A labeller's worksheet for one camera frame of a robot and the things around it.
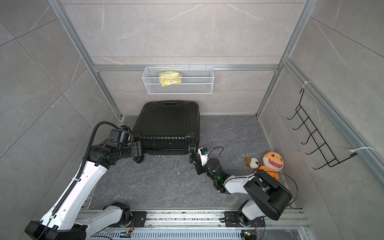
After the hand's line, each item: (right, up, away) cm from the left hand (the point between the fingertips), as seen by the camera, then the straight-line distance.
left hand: (134, 146), depth 74 cm
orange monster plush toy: (+77, -11, +11) cm, 78 cm away
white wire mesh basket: (+31, +42, +26) cm, 58 cm away
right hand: (+31, -9, +12) cm, 35 cm away
